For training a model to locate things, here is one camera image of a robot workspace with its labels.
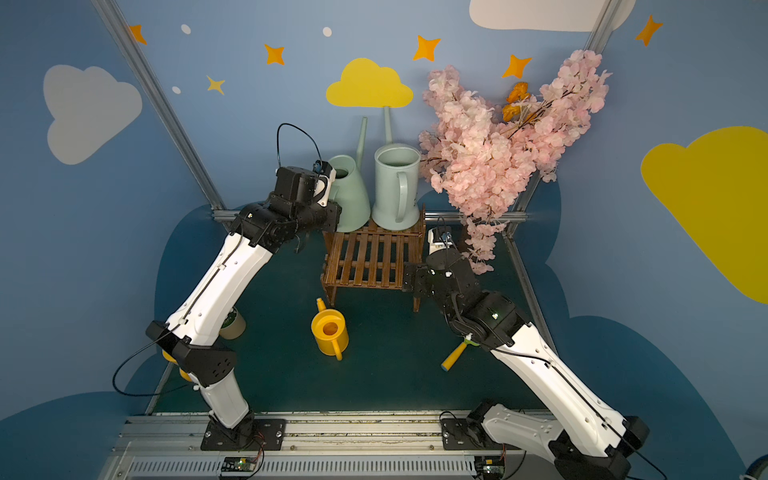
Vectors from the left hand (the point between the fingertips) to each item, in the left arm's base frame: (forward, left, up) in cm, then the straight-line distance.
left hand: (334, 202), depth 73 cm
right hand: (-14, -23, -5) cm, 27 cm away
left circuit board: (-51, +21, -40) cm, 68 cm away
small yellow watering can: (-20, +2, -29) cm, 35 cm away
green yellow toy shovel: (-25, -33, -37) cm, 56 cm away
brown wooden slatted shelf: (+2, -8, -24) cm, 26 cm away
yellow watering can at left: (-33, +37, -29) cm, 58 cm away
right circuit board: (-50, -40, -40) cm, 76 cm away
